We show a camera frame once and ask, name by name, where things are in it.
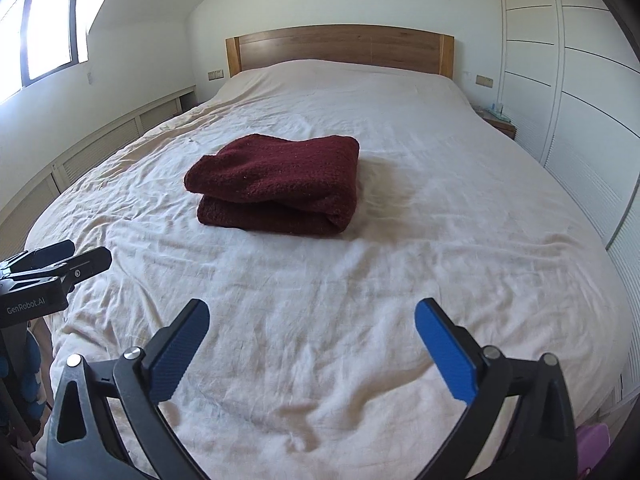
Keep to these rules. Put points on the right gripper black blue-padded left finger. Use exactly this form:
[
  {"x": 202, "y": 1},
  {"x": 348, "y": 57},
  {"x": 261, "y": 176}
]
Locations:
[{"x": 83, "y": 439}]

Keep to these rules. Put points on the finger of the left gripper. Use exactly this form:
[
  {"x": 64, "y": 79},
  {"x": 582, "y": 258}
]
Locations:
[
  {"x": 69, "y": 272},
  {"x": 39, "y": 258}
]

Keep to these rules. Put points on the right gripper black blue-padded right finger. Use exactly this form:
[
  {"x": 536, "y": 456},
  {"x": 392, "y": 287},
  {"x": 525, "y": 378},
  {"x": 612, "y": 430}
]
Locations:
[{"x": 540, "y": 440}]

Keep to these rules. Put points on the dark red knit sweater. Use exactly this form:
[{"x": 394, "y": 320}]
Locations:
[{"x": 268, "y": 184}]

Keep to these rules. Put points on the pink plastic box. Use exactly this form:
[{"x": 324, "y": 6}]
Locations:
[{"x": 592, "y": 443}]

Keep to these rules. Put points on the low white slatted cabinet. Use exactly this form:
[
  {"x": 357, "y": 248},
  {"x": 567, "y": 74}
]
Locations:
[{"x": 22, "y": 211}]

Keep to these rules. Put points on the white bed sheet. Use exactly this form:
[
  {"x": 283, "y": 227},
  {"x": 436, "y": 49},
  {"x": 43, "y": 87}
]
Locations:
[{"x": 312, "y": 367}]

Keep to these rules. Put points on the window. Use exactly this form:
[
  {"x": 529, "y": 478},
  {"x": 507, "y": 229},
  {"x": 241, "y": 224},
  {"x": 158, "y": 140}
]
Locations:
[{"x": 42, "y": 37}]

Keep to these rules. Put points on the wooden nightstand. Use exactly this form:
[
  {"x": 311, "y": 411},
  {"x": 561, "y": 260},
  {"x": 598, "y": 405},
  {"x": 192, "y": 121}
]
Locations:
[{"x": 502, "y": 124}]

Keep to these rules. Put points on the wooden headboard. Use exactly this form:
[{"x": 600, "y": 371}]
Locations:
[{"x": 374, "y": 45}]

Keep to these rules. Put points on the white wardrobe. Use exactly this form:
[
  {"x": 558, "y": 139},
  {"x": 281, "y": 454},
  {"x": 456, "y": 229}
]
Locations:
[{"x": 570, "y": 83}]

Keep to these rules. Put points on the left wall switch plate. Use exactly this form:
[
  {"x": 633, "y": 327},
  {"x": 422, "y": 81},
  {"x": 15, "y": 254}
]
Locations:
[{"x": 215, "y": 74}]

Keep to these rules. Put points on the wall switch plate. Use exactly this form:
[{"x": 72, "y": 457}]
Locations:
[
  {"x": 215, "y": 74},
  {"x": 484, "y": 81}
]

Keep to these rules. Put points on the right wall switch plate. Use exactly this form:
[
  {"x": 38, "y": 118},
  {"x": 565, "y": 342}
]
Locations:
[{"x": 484, "y": 81}]

